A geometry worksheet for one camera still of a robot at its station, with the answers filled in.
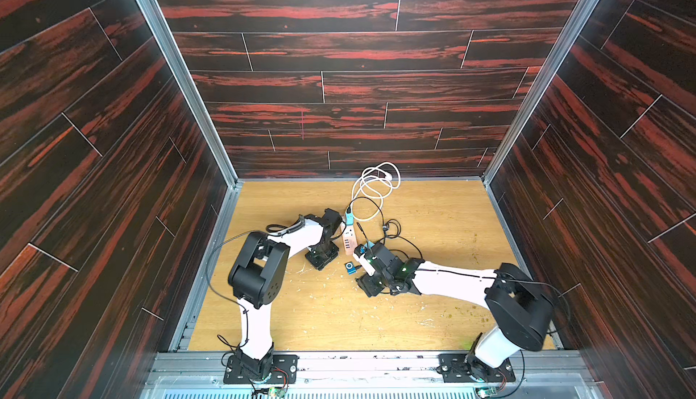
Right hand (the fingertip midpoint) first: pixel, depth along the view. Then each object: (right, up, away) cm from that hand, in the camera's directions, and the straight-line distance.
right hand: (369, 273), depth 90 cm
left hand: (-13, +3, +6) cm, 14 cm away
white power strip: (-7, +11, +8) cm, 15 cm away
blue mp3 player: (-6, +1, +3) cm, 7 cm away
